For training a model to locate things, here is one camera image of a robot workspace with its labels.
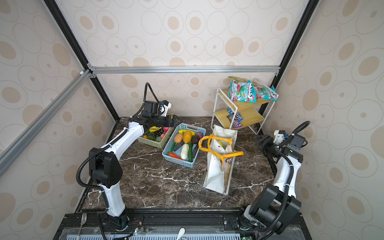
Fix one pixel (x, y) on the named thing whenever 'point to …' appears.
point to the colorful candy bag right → (267, 93)
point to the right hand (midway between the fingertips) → (257, 140)
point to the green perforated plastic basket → (159, 142)
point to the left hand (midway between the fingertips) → (179, 117)
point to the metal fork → (83, 219)
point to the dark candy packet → (238, 118)
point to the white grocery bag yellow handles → (220, 145)
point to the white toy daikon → (184, 151)
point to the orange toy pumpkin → (187, 136)
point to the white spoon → (181, 233)
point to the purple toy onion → (195, 138)
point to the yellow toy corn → (181, 131)
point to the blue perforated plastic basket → (169, 144)
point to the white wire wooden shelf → (249, 111)
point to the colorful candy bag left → (242, 91)
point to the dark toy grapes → (156, 133)
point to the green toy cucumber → (190, 151)
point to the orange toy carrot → (171, 154)
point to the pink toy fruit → (165, 129)
